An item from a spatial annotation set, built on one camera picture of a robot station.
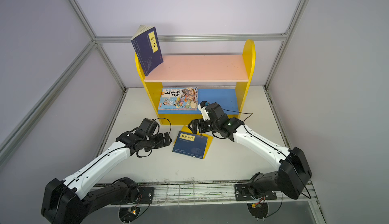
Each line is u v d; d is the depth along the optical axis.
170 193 0.75
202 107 0.71
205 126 0.69
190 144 0.89
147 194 0.74
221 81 0.96
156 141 0.71
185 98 0.93
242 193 0.73
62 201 0.38
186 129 0.97
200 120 0.68
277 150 0.44
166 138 0.73
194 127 0.68
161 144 0.72
